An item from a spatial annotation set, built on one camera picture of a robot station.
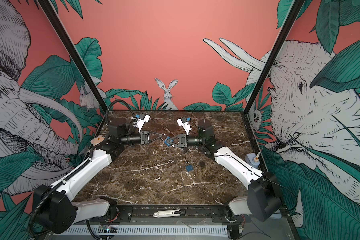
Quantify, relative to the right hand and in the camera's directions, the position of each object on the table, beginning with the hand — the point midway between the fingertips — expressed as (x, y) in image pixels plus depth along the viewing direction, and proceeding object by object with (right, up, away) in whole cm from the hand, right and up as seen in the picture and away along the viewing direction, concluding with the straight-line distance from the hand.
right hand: (167, 143), depth 67 cm
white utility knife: (0, -37, +8) cm, 38 cm away
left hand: (-3, +3, +2) cm, 5 cm away
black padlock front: (+19, -16, +26) cm, 36 cm away
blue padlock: (0, 0, +2) cm, 2 cm away
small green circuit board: (-29, -42, +3) cm, 51 cm away
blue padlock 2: (+11, -18, +24) cm, 32 cm away
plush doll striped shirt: (-47, -1, +26) cm, 54 cm away
